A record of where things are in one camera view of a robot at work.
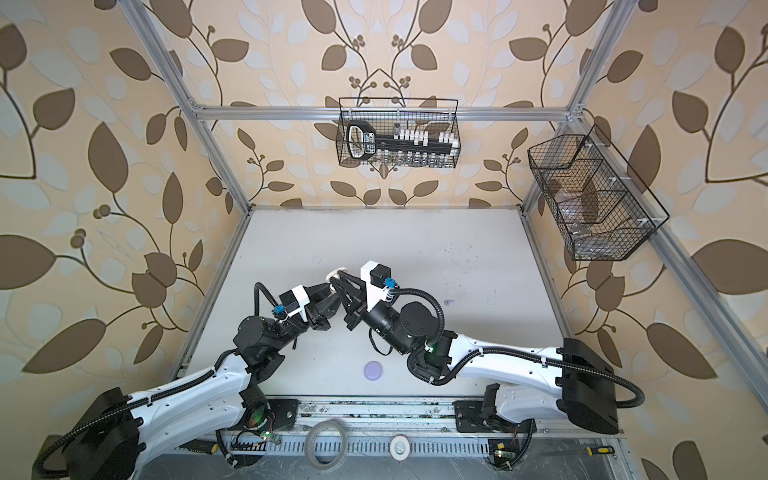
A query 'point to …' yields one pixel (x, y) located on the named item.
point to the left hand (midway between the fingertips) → (343, 283)
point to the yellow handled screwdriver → (600, 450)
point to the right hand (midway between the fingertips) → (337, 279)
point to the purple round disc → (373, 370)
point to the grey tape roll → (310, 442)
